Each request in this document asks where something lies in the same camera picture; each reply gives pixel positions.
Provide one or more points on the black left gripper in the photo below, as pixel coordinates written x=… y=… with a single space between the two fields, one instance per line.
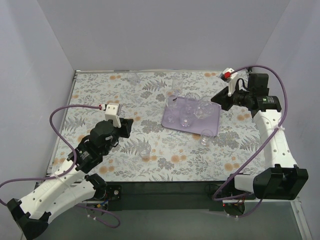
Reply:
x=125 y=127

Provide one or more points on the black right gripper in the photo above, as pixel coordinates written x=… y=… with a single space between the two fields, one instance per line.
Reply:
x=225 y=99

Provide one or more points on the clear faceted tumbler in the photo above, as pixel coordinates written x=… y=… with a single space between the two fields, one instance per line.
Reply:
x=204 y=108
x=186 y=117

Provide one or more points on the clear wine glass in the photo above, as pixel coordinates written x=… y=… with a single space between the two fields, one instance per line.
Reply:
x=191 y=100

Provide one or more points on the small clear tumbler front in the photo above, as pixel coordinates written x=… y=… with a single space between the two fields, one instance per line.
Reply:
x=144 y=150

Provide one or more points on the small clear shot glass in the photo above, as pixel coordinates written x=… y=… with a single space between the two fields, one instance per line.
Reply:
x=205 y=137

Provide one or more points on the tall clear highball glass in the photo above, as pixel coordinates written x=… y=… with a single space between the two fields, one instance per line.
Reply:
x=177 y=85

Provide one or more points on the tall clear champagne flute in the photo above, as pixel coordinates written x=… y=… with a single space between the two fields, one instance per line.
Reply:
x=171 y=104

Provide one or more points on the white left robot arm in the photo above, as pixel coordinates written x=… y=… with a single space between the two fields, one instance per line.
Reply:
x=71 y=183

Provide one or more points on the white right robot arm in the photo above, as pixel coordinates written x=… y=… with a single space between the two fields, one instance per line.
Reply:
x=281 y=179

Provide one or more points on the lavender plastic tray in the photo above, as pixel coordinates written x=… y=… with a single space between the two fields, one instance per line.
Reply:
x=212 y=122

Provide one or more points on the small clear glass lying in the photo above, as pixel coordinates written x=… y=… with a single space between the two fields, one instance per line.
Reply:
x=133 y=78

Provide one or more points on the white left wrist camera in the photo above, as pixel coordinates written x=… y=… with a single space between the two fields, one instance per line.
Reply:
x=112 y=113

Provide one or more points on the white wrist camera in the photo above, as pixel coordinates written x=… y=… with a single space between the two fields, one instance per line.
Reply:
x=231 y=78
x=112 y=113

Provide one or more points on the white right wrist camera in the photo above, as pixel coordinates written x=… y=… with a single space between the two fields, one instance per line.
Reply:
x=231 y=78

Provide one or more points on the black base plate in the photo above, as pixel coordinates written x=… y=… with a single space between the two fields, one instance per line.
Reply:
x=163 y=195

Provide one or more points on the aluminium frame rail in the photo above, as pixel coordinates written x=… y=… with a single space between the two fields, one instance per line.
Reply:
x=251 y=220

